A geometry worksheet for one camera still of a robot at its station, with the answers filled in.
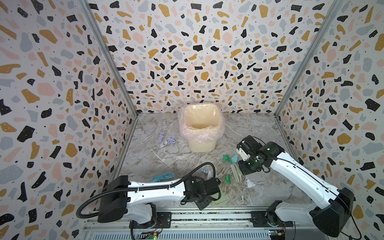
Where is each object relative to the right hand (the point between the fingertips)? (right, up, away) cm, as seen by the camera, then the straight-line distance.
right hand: (239, 167), depth 75 cm
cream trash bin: (-19, +21, +4) cm, 28 cm away
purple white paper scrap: (-46, +10, +28) cm, 54 cm away
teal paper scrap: (-40, -8, +12) cm, 43 cm away
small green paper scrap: (-4, -9, +11) cm, 15 cm away
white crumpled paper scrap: (+8, -12, +10) cm, 18 cm away
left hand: (-17, -15, -3) cm, 22 cm away
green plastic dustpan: (-8, -18, +6) cm, 21 cm away
